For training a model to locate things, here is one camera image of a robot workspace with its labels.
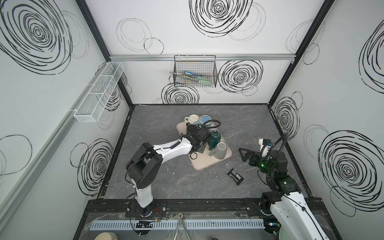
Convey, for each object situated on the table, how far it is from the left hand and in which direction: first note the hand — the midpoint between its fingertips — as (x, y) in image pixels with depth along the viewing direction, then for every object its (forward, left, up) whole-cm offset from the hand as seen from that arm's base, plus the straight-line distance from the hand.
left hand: (200, 144), depth 91 cm
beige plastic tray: (-9, 0, -5) cm, 10 cm away
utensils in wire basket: (+32, +4, +25) cm, 41 cm away
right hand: (-9, -22, +9) cm, 25 cm away
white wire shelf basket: (+9, +60, +22) cm, 64 cm away
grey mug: (-5, -12, +1) cm, 13 cm away
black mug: (+10, +6, +2) cm, 12 cm away
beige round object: (-46, +39, +1) cm, 60 cm away
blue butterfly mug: (+18, -3, +3) cm, 19 cm away
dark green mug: (+2, -9, +3) cm, 9 cm away
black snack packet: (-18, -20, -5) cm, 27 cm away
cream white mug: (+19, +6, +1) cm, 20 cm away
